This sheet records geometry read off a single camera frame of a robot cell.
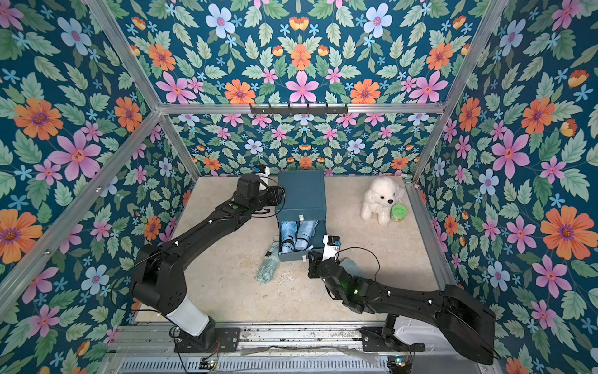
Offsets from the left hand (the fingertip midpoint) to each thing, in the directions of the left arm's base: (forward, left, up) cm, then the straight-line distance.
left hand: (284, 192), depth 87 cm
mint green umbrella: (-21, +7, -16) cm, 28 cm away
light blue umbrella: (-12, -1, -8) cm, 15 cm away
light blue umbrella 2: (-12, -8, -9) cm, 17 cm away
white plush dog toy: (-1, -39, -4) cm, 39 cm away
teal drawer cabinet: (-6, -8, +2) cm, 10 cm away
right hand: (-23, -8, -7) cm, 26 cm away
